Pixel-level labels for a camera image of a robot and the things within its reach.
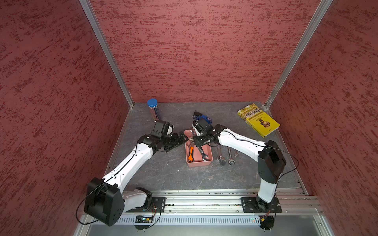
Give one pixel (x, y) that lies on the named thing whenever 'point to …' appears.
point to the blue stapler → (203, 117)
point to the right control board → (267, 221)
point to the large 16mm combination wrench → (204, 156)
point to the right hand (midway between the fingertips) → (197, 142)
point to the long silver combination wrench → (220, 156)
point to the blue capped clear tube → (152, 103)
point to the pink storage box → (198, 157)
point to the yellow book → (263, 123)
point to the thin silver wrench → (231, 159)
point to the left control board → (143, 222)
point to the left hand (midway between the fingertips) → (182, 144)
